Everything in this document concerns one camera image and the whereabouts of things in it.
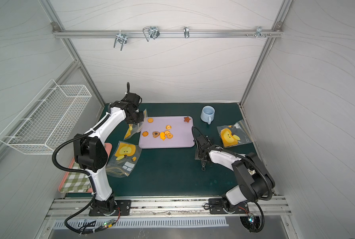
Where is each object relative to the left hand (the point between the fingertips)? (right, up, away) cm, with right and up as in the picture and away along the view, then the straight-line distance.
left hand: (140, 119), depth 91 cm
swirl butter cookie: (+16, -5, +13) cm, 22 cm away
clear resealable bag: (+62, -10, +7) cm, 63 cm away
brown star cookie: (+30, 0, +19) cm, 36 cm away
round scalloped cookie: (+17, -11, +10) cm, 23 cm away
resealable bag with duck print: (-10, -25, -1) cm, 27 cm away
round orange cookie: (+2, -1, +18) cm, 18 cm away
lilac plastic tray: (+15, -9, +10) cm, 20 cm away
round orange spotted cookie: (0, -10, +10) cm, 14 cm away
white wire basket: (-38, -2, -23) cm, 45 cm away
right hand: (+39, -22, +1) cm, 45 cm away
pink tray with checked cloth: (-34, -33, -9) cm, 49 cm away
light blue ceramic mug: (+45, +4, +17) cm, 48 cm away
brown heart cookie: (+8, -10, +10) cm, 16 cm away
